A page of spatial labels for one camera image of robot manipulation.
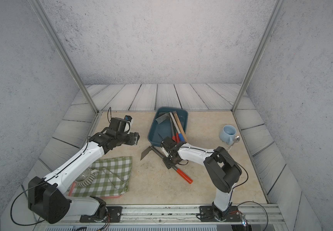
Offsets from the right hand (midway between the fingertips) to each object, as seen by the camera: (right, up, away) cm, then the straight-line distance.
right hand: (170, 163), depth 89 cm
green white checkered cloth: (-33, -8, -4) cm, 34 cm away
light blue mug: (+40, +17, +11) cm, 44 cm away
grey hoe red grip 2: (-16, +6, +7) cm, 18 cm away
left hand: (-19, +17, -7) cm, 27 cm away
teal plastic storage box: (-9, +18, +16) cm, 25 cm away
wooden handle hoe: (+8, +20, +11) cm, 24 cm away
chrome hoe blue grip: (+7, +16, +7) cm, 19 cm away
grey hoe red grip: (-5, +29, +22) cm, 37 cm away
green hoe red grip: (+3, +14, +4) cm, 15 cm away
